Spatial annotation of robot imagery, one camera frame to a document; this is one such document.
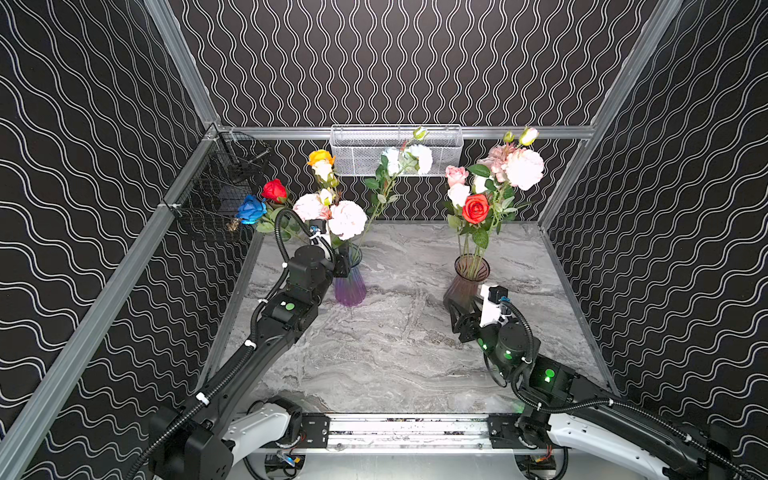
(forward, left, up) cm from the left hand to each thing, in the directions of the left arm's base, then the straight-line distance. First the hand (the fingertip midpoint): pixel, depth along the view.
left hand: (346, 241), depth 74 cm
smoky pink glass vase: (+2, -33, -13) cm, 36 cm away
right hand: (-11, -28, -9) cm, 31 cm away
